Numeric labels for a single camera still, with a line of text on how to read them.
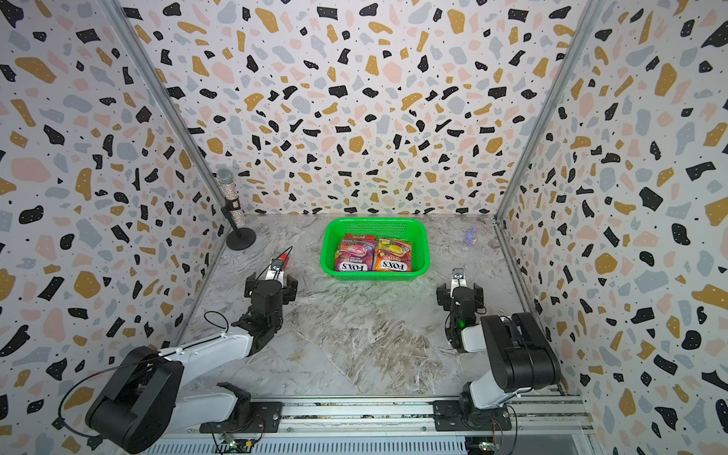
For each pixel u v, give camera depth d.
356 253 1.01
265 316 0.66
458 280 0.80
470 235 1.11
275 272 0.73
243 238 1.13
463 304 0.72
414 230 1.13
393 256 1.00
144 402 0.41
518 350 0.52
